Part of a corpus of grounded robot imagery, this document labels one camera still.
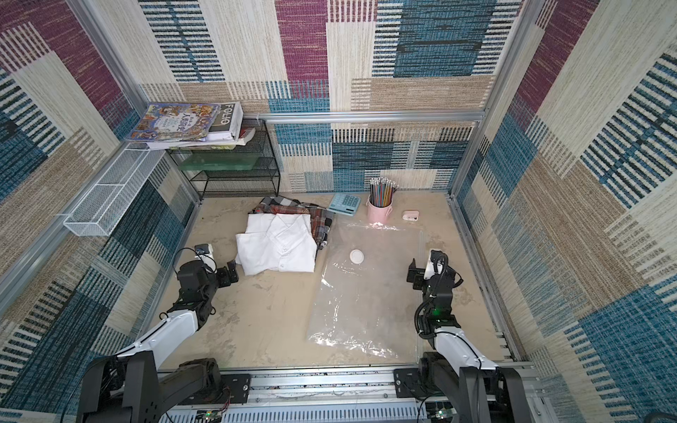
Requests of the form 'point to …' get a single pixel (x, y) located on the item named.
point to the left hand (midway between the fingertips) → (219, 263)
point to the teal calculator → (345, 204)
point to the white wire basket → (105, 205)
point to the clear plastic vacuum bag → (365, 301)
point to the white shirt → (277, 242)
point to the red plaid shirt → (321, 218)
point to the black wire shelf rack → (249, 170)
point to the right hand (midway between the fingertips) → (431, 258)
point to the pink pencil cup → (377, 215)
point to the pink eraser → (411, 215)
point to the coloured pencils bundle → (382, 190)
